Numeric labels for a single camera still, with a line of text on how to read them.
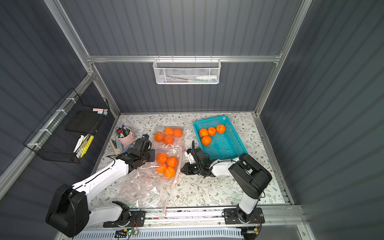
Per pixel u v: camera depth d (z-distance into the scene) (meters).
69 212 0.40
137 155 0.66
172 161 0.87
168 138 0.99
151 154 0.78
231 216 0.73
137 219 0.73
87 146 0.69
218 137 1.05
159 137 0.99
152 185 0.83
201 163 0.72
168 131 1.02
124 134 0.92
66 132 0.74
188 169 0.79
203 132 1.01
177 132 1.02
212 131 1.02
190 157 0.84
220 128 1.05
